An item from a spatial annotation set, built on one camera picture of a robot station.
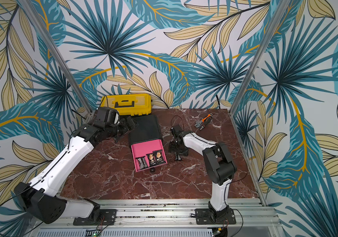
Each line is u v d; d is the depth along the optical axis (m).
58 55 0.85
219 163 0.50
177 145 0.80
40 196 0.38
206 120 1.13
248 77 0.97
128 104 1.02
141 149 0.83
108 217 0.74
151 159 0.80
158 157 0.82
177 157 0.92
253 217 0.75
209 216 0.68
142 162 0.80
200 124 1.11
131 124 0.68
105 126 0.55
